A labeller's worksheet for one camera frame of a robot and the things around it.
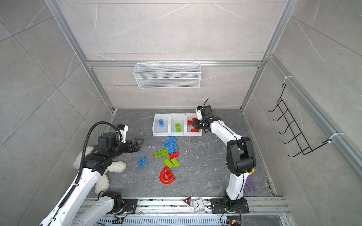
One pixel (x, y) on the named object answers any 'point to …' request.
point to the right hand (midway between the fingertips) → (195, 122)
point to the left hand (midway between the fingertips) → (136, 137)
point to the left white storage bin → (159, 131)
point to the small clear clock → (198, 205)
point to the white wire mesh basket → (167, 75)
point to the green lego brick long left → (164, 153)
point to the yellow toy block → (252, 171)
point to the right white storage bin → (189, 117)
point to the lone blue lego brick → (142, 162)
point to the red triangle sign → (188, 200)
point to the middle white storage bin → (175, 118)
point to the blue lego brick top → (173, 139)
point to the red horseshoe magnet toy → (171, 178)
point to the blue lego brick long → (167, 143)
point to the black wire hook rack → (292, 128)
